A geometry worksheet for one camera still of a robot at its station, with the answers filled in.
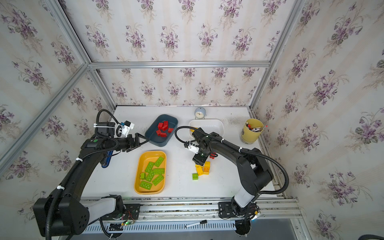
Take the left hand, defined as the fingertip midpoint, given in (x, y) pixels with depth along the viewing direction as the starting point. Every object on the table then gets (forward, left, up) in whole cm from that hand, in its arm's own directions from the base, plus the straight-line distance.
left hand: (143, 140), depth 77 cm
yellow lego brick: (-8, -34, -16) cm, 38 cm away
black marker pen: (-33, -31, -20) cm, 49 cm away
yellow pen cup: (+13, -63, -8) cm, 65 cm away
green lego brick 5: (-16, 0, -20) cm, 26 cm away
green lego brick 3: (-11, -2, -20) cm, 23 cm away
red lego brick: (+16, -5, -18) cm, 25 cm away
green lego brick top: (-9, -6, -19) cm, 22 cm away
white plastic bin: (+27, -39, -21) cm, 52 cm away
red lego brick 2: (+20, -10, -18) cm, 29 cm away
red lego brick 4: (+23, -7, -17) cm, 29 cm away
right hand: (-3, -30, -15) cm, 34 cm away
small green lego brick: (-12, -27, -19) cm, 36 cm away
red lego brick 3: (+23, -3, -17) cm, 29 cm away
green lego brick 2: (-2, -5, -20) cm, 21 cm away
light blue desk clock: (+32, -31, -13) cm, 47 cm away
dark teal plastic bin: (+16, +3, -19) cm, 25 cm away
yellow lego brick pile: (-8, -30, -18) cm, 36 cm away
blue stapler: (-7, +18, -6) cm, 20 cm away
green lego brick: (-6, 0, -20) cm, 21 cm away
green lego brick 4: (-14, -5, -20) cm, 25 cm away
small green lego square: (-12, +2, -18) cm, 22 cm away
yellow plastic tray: (-2, +3, -17) cm, 17 cm away
